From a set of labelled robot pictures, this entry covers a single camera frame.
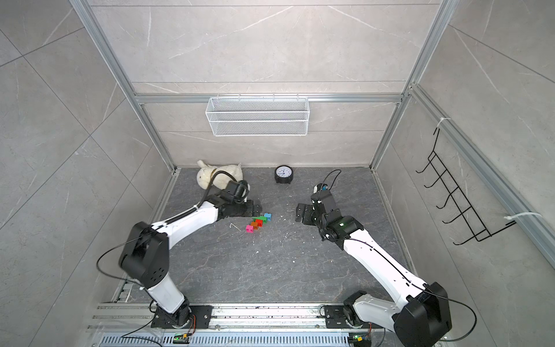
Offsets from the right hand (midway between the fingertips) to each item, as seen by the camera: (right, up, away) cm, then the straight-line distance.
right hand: (308, 209), depth 81 cm
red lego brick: (-20, -8, +16) cm, 27 cm away
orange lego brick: (-22, -9, +14) cm, 28 cm away
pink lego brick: (-24, -10, +12) cm, 29 cm away
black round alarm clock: (-9, +15, +34) cm, 38 cm away
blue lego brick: (-16, -5, +17) cm, 24 cm away
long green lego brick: (-19, -6, +16) cm, 25 cm away
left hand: (-22, +1, +10) cm, 24 cm away
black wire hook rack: (+45, +1, -18) cm, 48 cm away
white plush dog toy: (-48, +15, +26) cm, 57 cm away
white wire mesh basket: (-21, +41, +18) cm, 50 cm away
